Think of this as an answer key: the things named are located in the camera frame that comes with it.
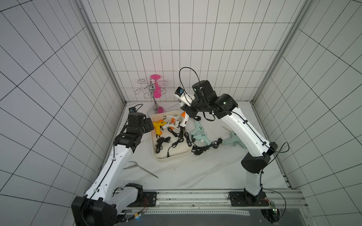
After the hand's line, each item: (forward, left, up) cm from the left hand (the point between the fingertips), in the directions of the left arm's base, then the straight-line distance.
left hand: (142, 125), depth 79 cm
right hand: (+3, -21, +15) cm, 26 cm away
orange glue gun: (+17, -15, -18) cm, 29 cm away
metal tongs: (-18, 0, -21) cm, 27 cm away
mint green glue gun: (+10, -35, -19) cm, 41 cm away
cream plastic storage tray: (+2, -14, -19) cm, 23 cm away
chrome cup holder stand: (+25, -2, -14) cm, 29 cm away
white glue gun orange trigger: (-2, -25, +11) cm, 27 cm away
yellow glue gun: (+11, -5, -16) cm, 20 cm away
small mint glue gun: (+3, -37, -18) cm, 41 cm away
